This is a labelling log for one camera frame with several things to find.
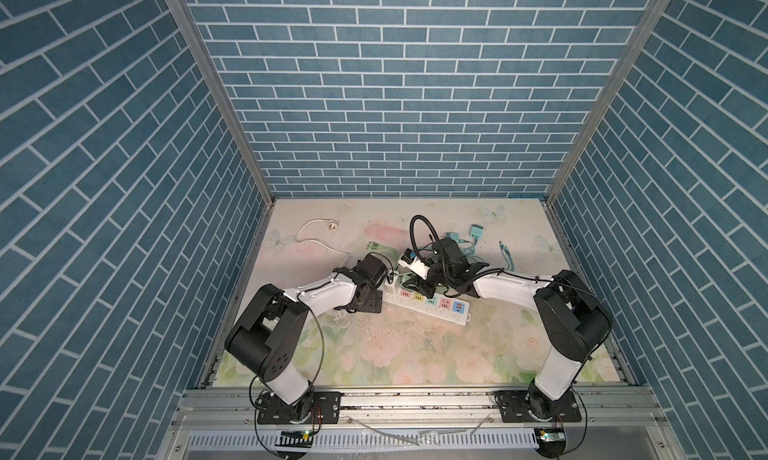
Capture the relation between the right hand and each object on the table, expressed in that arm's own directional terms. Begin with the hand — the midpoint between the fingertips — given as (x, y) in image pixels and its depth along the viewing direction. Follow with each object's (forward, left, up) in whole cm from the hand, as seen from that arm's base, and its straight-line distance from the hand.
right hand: (405, 276), depth 90 cm
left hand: (-6, +12, -7) cm, 16 cm away
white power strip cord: (+23, +29, -5) cm, 38 cm away
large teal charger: (+25, -25, -7) cm, 36 cm away
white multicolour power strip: (-7, -11, -5) cm, 14 cm away
